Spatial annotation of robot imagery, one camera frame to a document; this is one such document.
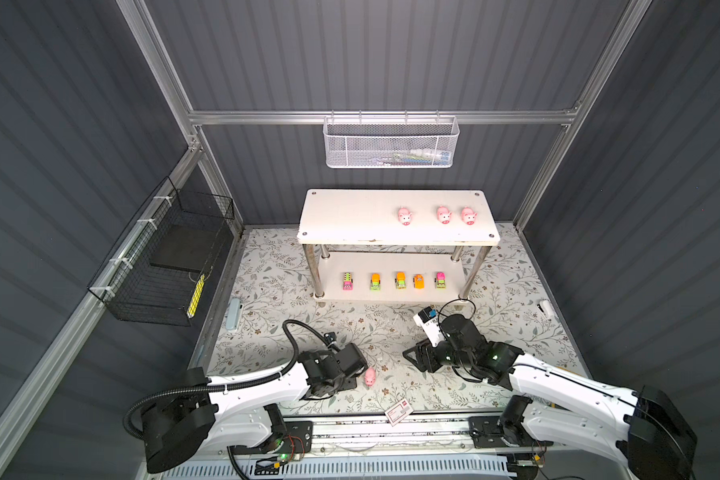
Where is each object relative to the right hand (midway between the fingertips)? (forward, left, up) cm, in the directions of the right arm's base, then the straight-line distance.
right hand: (413, 352), depth 79 cm
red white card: (-13, +4, -7) cm, 15 cm away
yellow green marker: (+5, +52, +21) cm, 56 cm away
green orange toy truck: (+23, +10, 0) cm, 25 cm away
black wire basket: (+12, +64, +22) cm, 69 cm away
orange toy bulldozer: (+23, -4, 0) cm, 23 cm away
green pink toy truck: (+22, -11, 0) cm, 25 cm away
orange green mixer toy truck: (+24, +2, 0) cm, 24 cm away
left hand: (-5, +17, -7) cm, 19 cm away
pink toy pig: (-4, +12, -7) cm, 14 cm away
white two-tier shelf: (+46, +4, -8) cm, 47 cm away
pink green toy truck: (+23, +19, +1) cm, 29 cm away
